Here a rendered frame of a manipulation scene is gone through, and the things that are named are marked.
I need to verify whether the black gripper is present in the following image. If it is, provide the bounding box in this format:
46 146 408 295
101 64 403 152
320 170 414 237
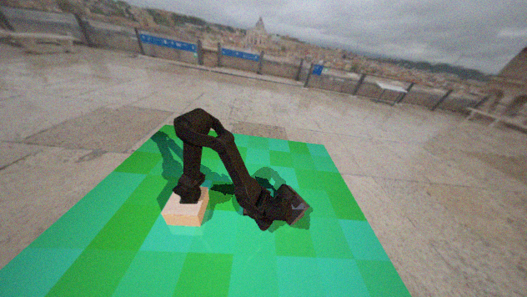
255 184 296 231

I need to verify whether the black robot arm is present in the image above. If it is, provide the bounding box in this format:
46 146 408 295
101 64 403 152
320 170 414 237
173 108 292 221

